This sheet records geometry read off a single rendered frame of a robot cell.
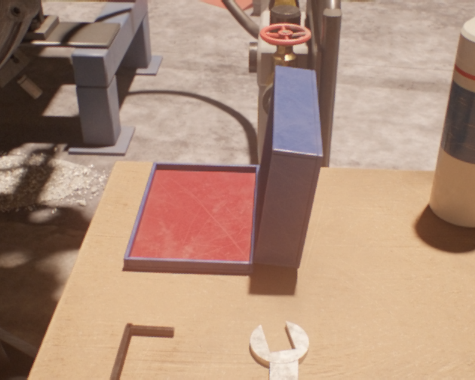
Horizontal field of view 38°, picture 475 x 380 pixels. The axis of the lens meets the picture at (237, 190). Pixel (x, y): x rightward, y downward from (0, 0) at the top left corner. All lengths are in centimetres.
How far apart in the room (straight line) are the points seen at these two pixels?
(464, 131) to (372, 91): 143
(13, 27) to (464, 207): 91
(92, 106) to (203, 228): 109
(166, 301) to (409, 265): 21
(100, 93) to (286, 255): 115
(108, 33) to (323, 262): 120
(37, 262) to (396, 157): 87
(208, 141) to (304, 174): 123
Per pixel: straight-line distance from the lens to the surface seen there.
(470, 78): 60
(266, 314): 55
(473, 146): 62
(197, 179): 70
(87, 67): 165
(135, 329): 53
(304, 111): 58
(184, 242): 61
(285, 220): 55
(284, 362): 51
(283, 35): 98
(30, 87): 147
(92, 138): 173
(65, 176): 164
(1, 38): 131
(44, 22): 176
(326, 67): 95
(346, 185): 70
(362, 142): 177
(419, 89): 209
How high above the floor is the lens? 85
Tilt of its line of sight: 33 degrees down
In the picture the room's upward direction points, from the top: straight up
